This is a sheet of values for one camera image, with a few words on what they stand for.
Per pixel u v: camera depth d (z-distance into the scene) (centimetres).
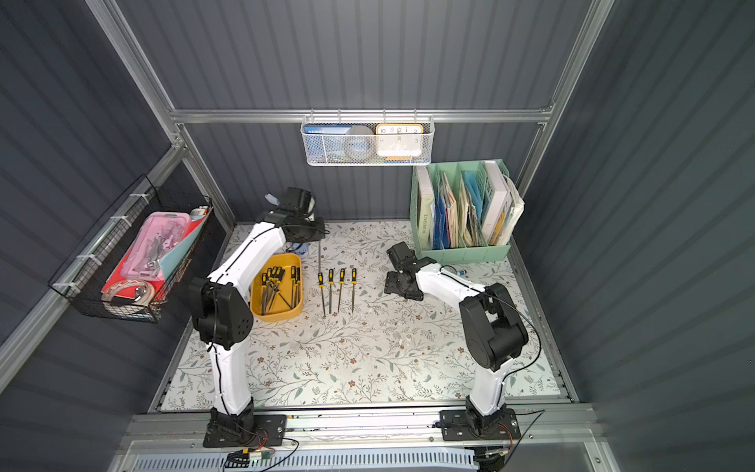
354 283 102
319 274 104
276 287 99
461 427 72
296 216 71
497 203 96
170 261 63
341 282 102
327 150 88
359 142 90
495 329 49
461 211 97
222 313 52
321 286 102
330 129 86
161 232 75
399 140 89
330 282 102
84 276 61
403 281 69
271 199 96
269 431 74
